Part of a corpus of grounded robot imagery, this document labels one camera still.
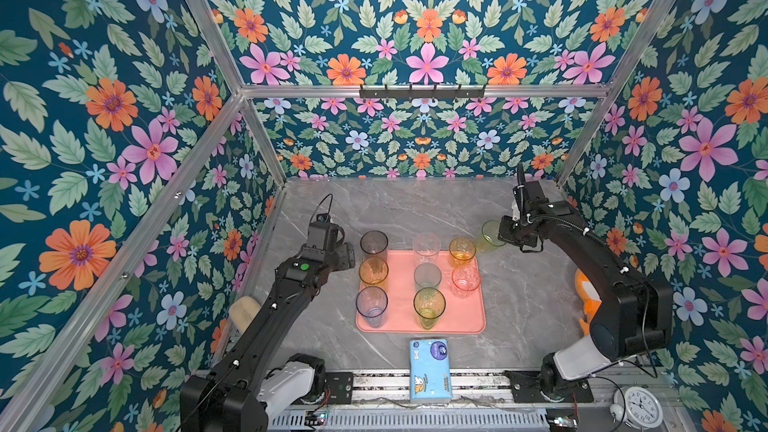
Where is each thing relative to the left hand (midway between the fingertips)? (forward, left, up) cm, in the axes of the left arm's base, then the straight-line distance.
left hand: (342, 244), depth 80 cm
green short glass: (+5, -44, -9) cm, 45 cm away
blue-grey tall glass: (-14, -7, -8) cm, 18 cm away
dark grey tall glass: (+3, -8, -6) cm, 10 cm away
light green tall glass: (-17, -22, -2) cm, 28 cm away
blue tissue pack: (-30, -21, -12) cm, 39 cm away
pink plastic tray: (-15, -33, -18) cm, 41 cm away
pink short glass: (-6, -35, -16) cm, 39 cm away
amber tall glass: (-3, -7, -11) cm, 14 cm away
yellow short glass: (+3, -35, -14) cm, 38 cm away
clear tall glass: (+4, -24, -11) cm, 27 cm away
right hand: (+3, -47, -4) cm, 47 cm away
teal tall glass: (-7, -23, -8) cm, 25 cm away
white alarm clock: (-40, -69, -14) cm, 81 cm away
